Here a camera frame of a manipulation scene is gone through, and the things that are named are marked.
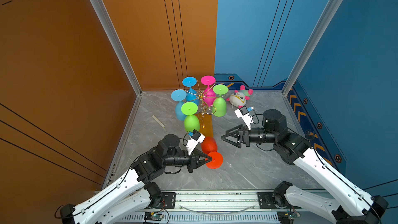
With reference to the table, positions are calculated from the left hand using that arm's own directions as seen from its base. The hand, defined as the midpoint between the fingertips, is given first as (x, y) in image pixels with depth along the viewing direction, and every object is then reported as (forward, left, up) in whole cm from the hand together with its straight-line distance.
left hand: (211, 159), depth 62 cm
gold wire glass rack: (+30, +3, -5) cm, 31 cm away
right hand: (+7, -5, +6) cm, 11 cm away
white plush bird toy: (+49, -20, -17) cm, 55 cm away
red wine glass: (+8, 0, -5) cm, 10 cm away
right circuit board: (-17, -35, -25) cm, 46 cm away
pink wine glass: (+35, +1, +2) cm, 35 cm away
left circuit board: (-17, +26, -26) cm, 40 cm away
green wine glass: (+28, -5, 0) cm, 28 cm away
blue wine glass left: (+28, +15, +8) cm, 32 cm away
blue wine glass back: (+34, +10, +1) cm, 36 cm away
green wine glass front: (+18, +9, 0) cm, 20 cm away
